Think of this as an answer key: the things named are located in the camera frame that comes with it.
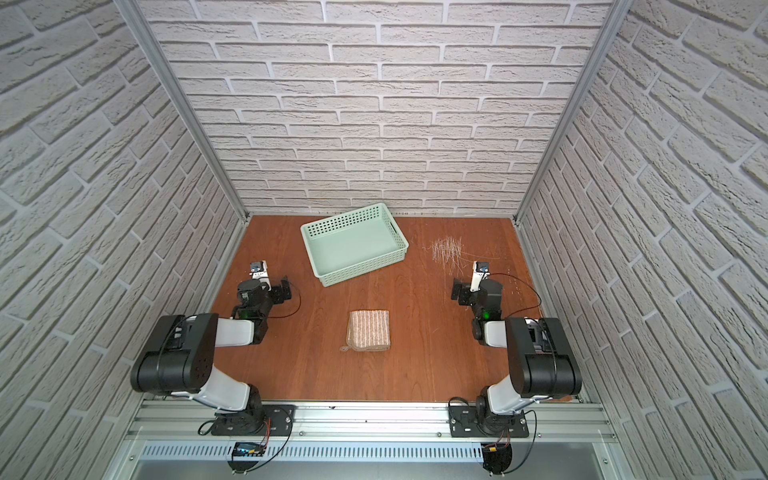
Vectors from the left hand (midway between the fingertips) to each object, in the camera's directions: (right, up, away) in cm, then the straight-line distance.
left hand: (267, 273), depth 94 cm
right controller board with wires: (+66, -42, -24) cm, 81 cm away
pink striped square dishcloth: (+33, -17, -6) cm, 38 cm away
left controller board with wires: (+4, -43, -22) cm, 48 cm away
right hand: (+63, -1, +1) cm, 63 cm away
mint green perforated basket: (+26, +9, +15) cm, 31 cm away
